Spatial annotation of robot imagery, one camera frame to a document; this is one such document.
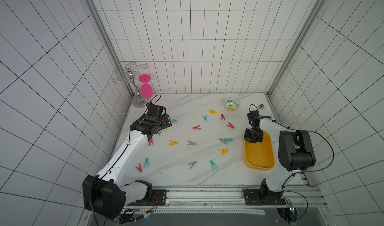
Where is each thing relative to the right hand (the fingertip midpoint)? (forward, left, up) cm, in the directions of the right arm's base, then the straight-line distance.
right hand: (245, 139), depth 94 cm
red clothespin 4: (-22, +63, +1) cm, 67 cm away
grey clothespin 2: (-3, +14, +1) cm, 14 cm away
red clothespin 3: (+7, +32, 0) cm, 32 cm away
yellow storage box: (-13, -5, +5) cm, 15 cm away
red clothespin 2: (+9, +8, +1) cm, 13 cm away
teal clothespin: (-2, +11, +1) cm, 11 cm away
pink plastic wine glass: (+24, +67, +18) cm, 74 cm away
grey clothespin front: (-18, +32, +2) cm, 37 cm away
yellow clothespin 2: (-6, +46, +1) cm, 46 cm away
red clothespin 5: (-6, +60, +2) cm, 60 cm away
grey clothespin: (-6, +35, +1) cm, 35 cm away
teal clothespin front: (-18, +21, +1) cm, 27 cm away
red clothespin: (+18, +13, 0) cm, 22 cm away
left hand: (-4, +52, +18) cm, 55 cm away
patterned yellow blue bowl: (+27, +6, +3) cm, 28 cm away
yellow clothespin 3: (-9, +14, +1) cm, 17 cm away
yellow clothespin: (+22, +20, 0) cm, 30 cm away
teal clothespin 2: (-18, +60, +1) cm, 63 cm away
